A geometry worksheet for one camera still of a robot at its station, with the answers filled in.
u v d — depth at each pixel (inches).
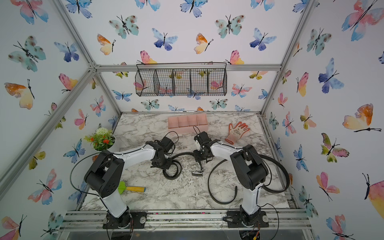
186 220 29.7
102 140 33.9
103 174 18.6
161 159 28.4
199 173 34.0
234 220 29.0
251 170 19.6
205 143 30.7
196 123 43.5
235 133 42.3
